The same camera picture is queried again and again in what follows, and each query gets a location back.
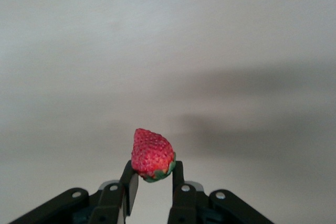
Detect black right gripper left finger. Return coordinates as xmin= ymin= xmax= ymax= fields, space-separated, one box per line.
xmin=7 ymin=159 xmax=139 ymax=224

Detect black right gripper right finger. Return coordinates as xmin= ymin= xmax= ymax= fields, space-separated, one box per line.
xmin=167 ymin=160 xmax=276 ymax=224

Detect red strawberry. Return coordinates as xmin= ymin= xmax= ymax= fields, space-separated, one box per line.
xmin=130 ymin=128 xmax=177 ymax=184

